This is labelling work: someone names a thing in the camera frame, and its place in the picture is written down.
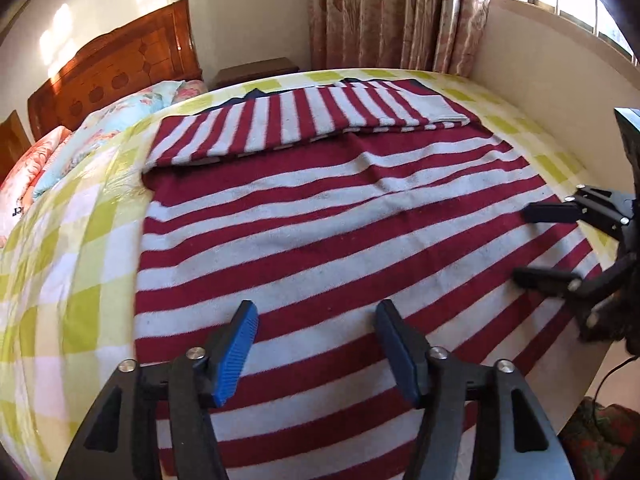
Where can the pink floral quilt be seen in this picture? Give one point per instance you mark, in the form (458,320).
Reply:
(18,186)

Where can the dark wooden nightstand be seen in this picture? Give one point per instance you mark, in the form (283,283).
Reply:
(254,70)

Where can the wooden carved headboard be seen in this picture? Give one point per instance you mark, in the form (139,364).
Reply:
(156,47)

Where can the black camera box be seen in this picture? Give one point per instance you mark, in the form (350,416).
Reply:
(628,120)

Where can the red white navy striped sweater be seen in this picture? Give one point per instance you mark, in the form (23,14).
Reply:
(316,204)

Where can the light blue floral quilt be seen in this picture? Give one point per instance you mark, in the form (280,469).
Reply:
(101,126)

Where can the yellow checkered bed cover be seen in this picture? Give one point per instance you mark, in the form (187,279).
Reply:
(69,268)

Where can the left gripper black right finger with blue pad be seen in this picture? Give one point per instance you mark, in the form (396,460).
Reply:
(514,438)

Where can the pink floral curtain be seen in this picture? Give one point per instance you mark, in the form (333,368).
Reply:
(441,36)

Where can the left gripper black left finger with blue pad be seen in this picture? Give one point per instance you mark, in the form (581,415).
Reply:
(118,437)

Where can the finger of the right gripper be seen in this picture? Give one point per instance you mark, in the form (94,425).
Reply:
(546,212)
(546,281)

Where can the floral pillow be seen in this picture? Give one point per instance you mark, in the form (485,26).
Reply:
(189,90)

